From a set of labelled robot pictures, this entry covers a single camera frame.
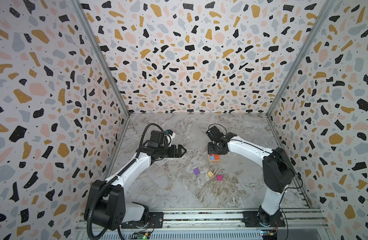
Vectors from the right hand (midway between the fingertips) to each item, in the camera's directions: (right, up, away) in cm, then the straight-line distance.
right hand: (210, 147), depth 91 cm
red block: (+5, -7, +3) cm, 9 cm away
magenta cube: (+6, -18, -2) cm, 19 cm away
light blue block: (+2, -7, +3) cm, 8 cm away
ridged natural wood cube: (0, -15, -3) cm, 16 cm away
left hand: (-18, +1, -8) cm, 20 cm away
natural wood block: (+3, -9, +3) cm, 10 cm away
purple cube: (-8, -14, 0) cm, 17 cm away
